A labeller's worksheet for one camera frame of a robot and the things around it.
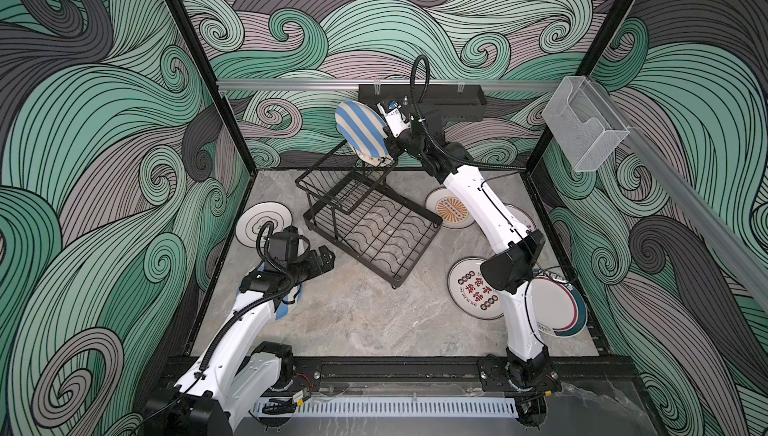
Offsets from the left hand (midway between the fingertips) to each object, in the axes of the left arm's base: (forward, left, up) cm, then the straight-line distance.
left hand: (323, 257), depth 82 cm
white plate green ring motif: (+21, +29, -11) cm, 37 cm away
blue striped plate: (-10, +11, -11) cm, 19 cm away
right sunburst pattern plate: (+23, -66, -9) cm, 70 cm away
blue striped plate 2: (+29, -10, +23) cm, 39 cm away
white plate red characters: (-5, -44, -11) cm, 45 cm away
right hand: (+26, -18, +27) cm, 41 cm away
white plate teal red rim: (-8, -69, -12) cm, 70 cm away
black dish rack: (+9, -9, +11) cm, 17 cm away
